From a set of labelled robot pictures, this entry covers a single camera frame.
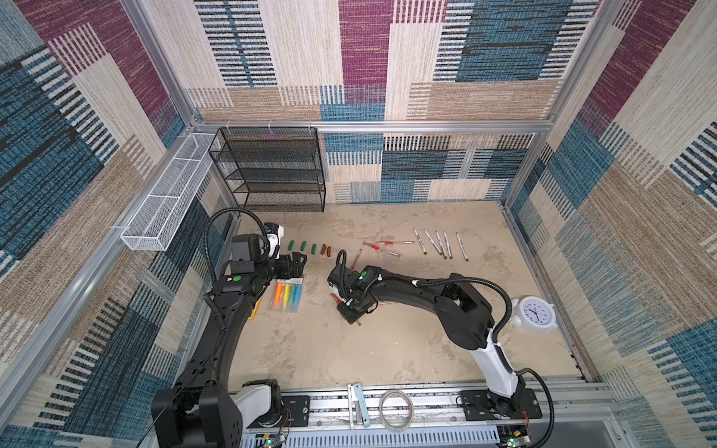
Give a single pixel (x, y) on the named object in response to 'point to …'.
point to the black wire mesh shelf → (272, 169)
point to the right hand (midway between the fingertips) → (357, 315)
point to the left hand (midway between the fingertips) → (292, 256)
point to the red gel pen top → (394, 243)
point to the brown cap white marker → (420, 243)
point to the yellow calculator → (254, 311)
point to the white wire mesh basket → (149, 224)
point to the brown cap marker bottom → (432, 242)
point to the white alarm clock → (533, 313)
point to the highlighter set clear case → (288, 295)
